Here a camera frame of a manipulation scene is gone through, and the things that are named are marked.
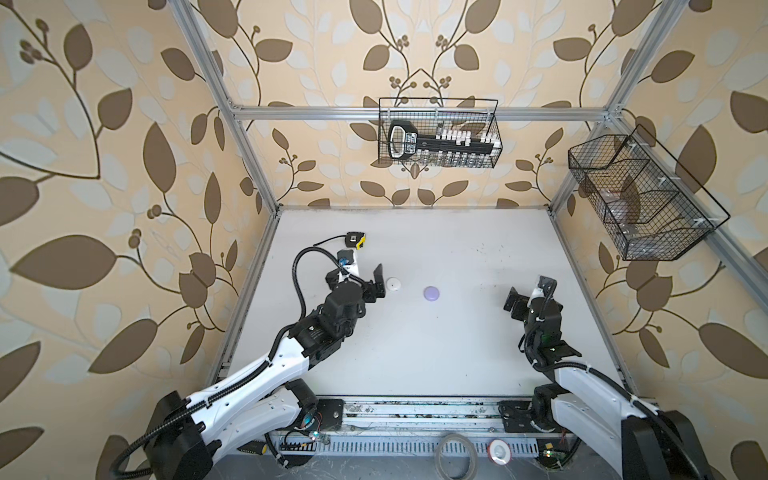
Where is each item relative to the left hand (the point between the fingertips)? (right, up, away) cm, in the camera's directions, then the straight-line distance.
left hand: (356, 265), depth 77 cm
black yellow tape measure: (-6, +7, +31) cm, 33 cm away
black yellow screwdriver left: (-23, -42, -8) cm, 48 cm away
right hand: (+50, -10, +11) cm, 52 cm away
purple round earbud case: (+22, -11, +20) cm, 31 cm away
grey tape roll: (+28, -43, -8) cm, 52 cm away
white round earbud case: (+9, -8, +20) cm, 24 cm away
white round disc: (+35, -43, -7) cm, 56 cm away
